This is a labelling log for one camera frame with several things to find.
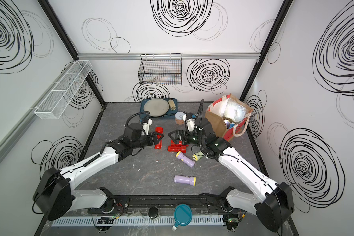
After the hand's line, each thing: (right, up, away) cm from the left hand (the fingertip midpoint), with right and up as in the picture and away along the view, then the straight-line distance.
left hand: (162, 136), depth 80 cm
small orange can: (+9, +10, +25) cm, 28 cm away
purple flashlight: (+13, -15, +7) cm, 21 cm away
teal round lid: (+11, -34, -14) cm, 39 cm away
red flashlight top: (+10, -8, +11) cm, 17 cm away
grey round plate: (-8, +18, +37) cm, 42 cm away
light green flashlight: (+20, -13, +8) cm, 26 cm away
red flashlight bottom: (-1, -4, -3) cm, 5 cm away
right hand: (+7, +2, -8) cm, 11 cm away
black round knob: (-2, -31, -17) cm, 35 cm away
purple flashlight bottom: (+16, -24, -2) cm, 29 cm away
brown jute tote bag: (+45, +10, +24) cm, 52 cm away
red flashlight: (+12, -11, +10) cm, 19 cm away
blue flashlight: (+38, +6, -1) cm, 39 cm away
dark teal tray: (+2, +13, +34) cm, 37 cm away
